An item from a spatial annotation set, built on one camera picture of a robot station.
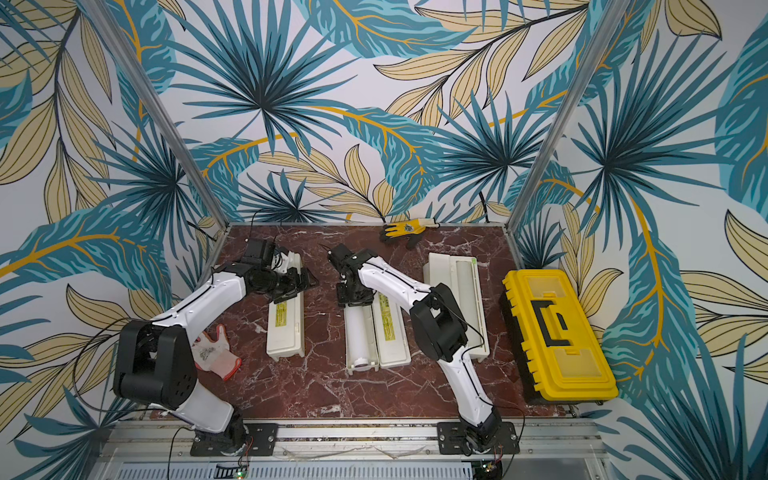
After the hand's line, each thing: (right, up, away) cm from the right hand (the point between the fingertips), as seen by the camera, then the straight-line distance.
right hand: (349, 303), depth 92 cm
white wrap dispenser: (-17, -5, -8) cm, 19 cm away
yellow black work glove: (+20, +24, +25) cm, 40 cm away
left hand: (-12, +5, -5) cm, 13 cm away
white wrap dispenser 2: (+36, +8, +6) cm, 37 cm away
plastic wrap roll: (+4, -6, -9) cm, 11 cm away
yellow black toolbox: (+51, -9, -22) cm, 56 cm away
